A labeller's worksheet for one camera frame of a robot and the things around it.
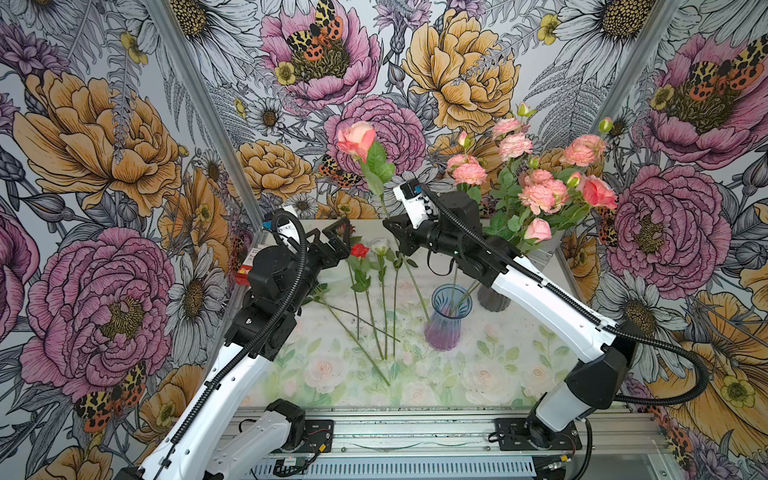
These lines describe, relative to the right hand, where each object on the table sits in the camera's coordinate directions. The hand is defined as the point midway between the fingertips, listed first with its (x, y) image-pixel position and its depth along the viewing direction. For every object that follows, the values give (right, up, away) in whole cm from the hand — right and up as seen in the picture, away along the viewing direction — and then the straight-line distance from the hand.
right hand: (385, 229), depth 69 cm
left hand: (-10, -1, -4) cm, 11 cm away
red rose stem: (-9, -10, +36) cm, 39 cm away
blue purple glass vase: (+17, -19, +10) cm, 27 cm away
